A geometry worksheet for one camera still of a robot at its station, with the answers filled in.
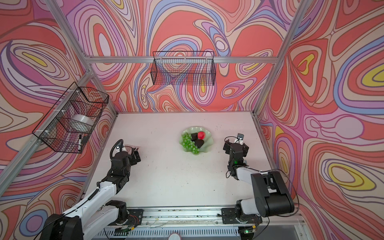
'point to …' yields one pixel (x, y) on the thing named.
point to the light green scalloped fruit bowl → (208, 140)
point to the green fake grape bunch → (188, 143)
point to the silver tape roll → (82, 119)
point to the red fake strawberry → (201, 135)
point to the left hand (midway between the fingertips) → (130, 151)
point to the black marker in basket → (80, 142)
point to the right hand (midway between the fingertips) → (236, 144)
